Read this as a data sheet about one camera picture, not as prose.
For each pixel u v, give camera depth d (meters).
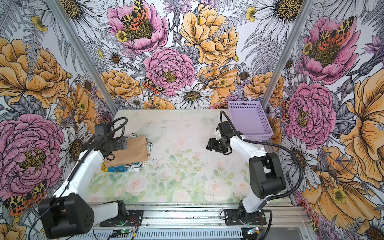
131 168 0.86
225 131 0.74
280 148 0.48
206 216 0.76
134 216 0.75
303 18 0.75
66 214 0.40
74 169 0.46
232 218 0.73
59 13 0.73
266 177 0.46
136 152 0.97
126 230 0.71
